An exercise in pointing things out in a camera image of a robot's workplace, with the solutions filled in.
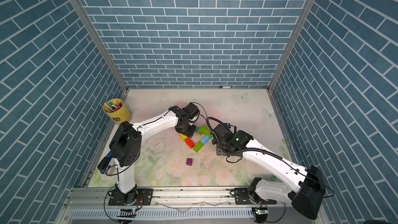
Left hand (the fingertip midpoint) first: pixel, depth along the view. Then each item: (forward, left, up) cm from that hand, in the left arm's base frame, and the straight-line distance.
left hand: (193, 134), depth 89 cm
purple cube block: (-14, +2, -4) cm, 15 cm away
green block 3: (-5, -3, -6) cm, 8 cm away
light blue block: (-1, -7, -4) cm, 8 cm away
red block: (-3, +3, -5) cm, 6 cm away
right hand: (-12, -15, +6) cm, 20 cm away
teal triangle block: (-1, -2, +9) cm, 9 cm away
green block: (+5, -6, -3) cm, 8 cm away
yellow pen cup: (+11, +45, +8) cm, 47 cm away
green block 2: (+3, -8, -4) cm, 10 cm away
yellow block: (0, +7, -3) cm, 7 cm away
